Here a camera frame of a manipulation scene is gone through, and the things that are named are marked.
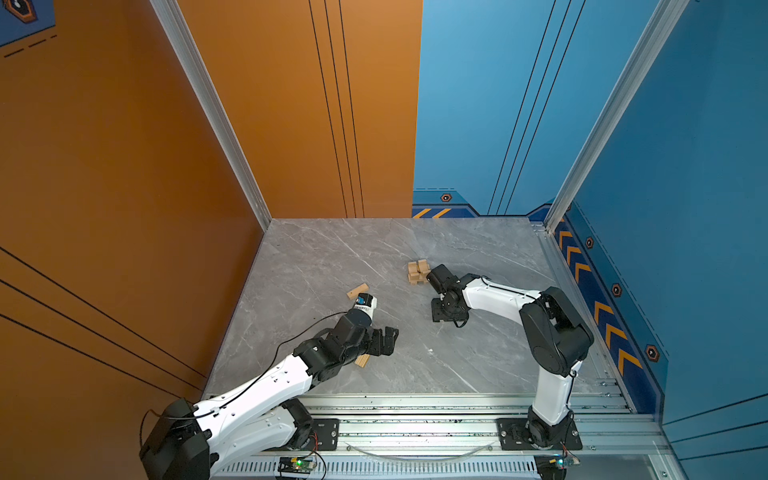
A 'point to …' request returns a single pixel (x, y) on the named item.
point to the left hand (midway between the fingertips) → (386, 328)
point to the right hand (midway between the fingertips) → (439, 316)
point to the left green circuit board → (295, 465)
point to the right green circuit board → (551, 467)
